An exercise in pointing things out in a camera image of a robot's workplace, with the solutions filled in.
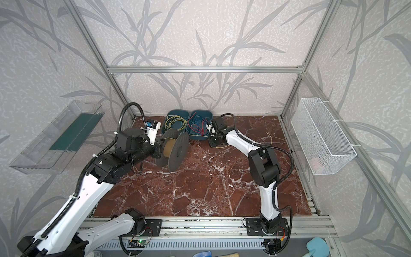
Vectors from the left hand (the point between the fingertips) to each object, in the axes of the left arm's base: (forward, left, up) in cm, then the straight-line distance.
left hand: (165, 135), depth 68 cm
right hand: (+17, -20, -24) cm, 35 cm away
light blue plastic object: (-38, -68, -31) cm, 83 cm away
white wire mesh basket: (-8, -64, +4) cm, 65 cm away
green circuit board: (-37, +14, -34) cm, 52 cm away
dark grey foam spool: (-2, -3, -7) cm, 8 cm away
